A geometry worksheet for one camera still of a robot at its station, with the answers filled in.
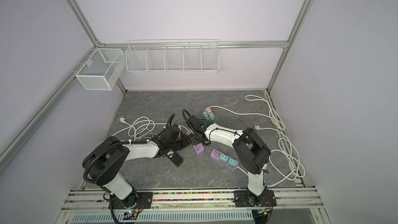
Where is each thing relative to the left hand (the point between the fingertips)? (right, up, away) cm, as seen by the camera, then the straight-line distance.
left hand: (193, 142), depth 90 cm
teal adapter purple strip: (+21, -8, -11) cm, 25 cm away
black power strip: (-8, -8, -5) cm, 13 cm away
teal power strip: (+7, +15, +12) cm, 21 cm away
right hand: (+2, +2, +2) cm, 3 cm away
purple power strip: (+3, -3, -1) cm, 4 cm away
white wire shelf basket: (-10, +53, +7) cm, 55 cm away
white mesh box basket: (-62, +45, +13) cm, 78 cm away
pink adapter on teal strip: (+9, +19, +10) cm, 23 cm away
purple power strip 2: (+13, -6, -4) cm, 15 cm away
